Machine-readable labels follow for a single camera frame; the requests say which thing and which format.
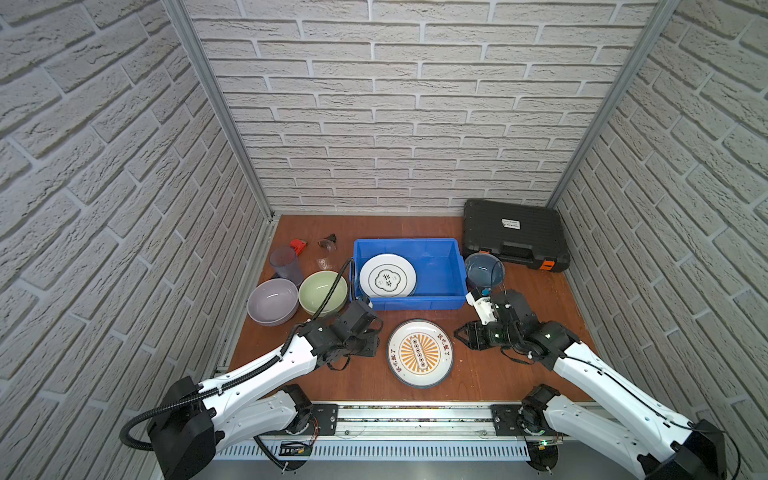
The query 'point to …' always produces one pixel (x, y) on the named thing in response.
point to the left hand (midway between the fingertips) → (377, 337)
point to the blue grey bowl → (485, 270)
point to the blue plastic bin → (441, 280)
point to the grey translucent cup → (286, 264)
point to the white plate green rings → (387, 275)
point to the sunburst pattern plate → (420, 353)
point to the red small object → (298, 245)
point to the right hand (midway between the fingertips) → (461, 331)
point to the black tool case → (531, 234)
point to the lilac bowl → (272, 302)
